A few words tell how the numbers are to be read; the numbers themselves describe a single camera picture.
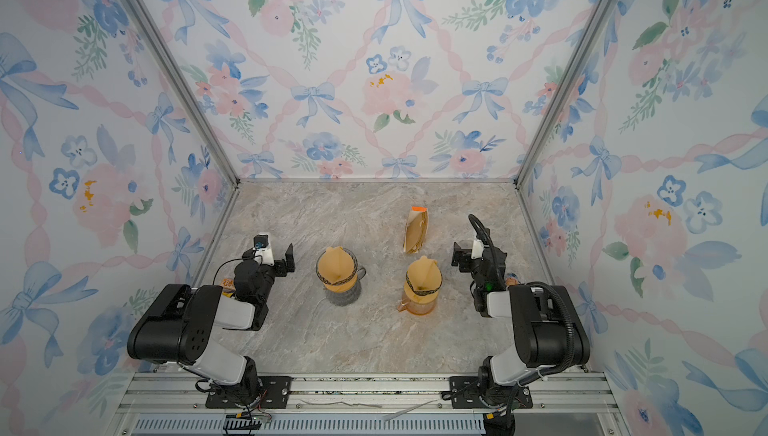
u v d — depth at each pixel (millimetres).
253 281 703
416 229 987
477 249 825
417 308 868
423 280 816
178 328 453
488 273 713
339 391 758
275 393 734
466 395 732
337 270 820
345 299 860
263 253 783
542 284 493
